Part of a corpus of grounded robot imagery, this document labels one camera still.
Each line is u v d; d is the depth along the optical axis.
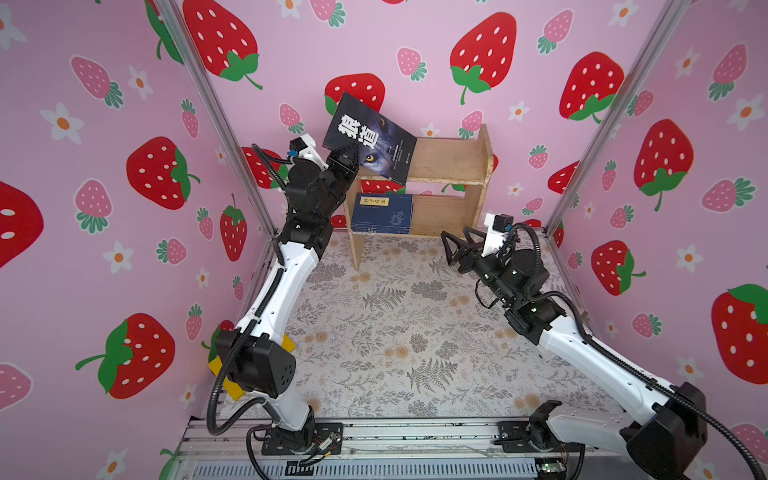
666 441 0.41
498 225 0.57
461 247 0.60
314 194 0.52
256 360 0.44
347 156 0.65
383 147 0.70
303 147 0.60
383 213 0.92
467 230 0.70
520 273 0.51
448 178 0.75
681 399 0.39
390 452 0.73
